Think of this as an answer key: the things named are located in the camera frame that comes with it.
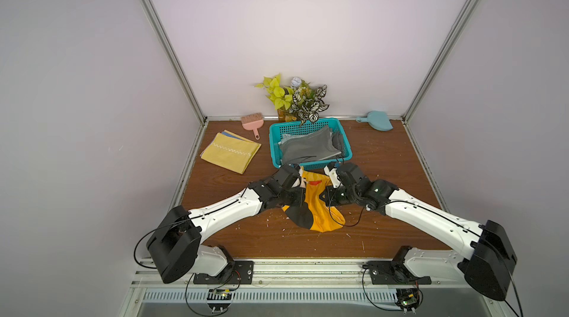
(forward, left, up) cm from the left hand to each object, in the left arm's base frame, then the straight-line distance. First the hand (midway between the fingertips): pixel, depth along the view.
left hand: (310, 198), depth 80 cm
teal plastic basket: (+38, +13, -3) cm, 40 cm away
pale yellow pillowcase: (+29, +38, -10) cm, 48 cm away
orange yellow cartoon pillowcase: (-6, -5, -2) cm, 8 cm away
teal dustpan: (+50, -40, -9) cm, 65 cm away
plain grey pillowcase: (+30, -6, -4) cm, 31 cm away
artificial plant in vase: (+39, +4, +14) cm, 41 cm away
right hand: (0, -3, +4) cm, 5 cm away
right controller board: (-29, -31, -12) cm, 44 cm away
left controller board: (-29, +31, -13) cm, 44 cm away
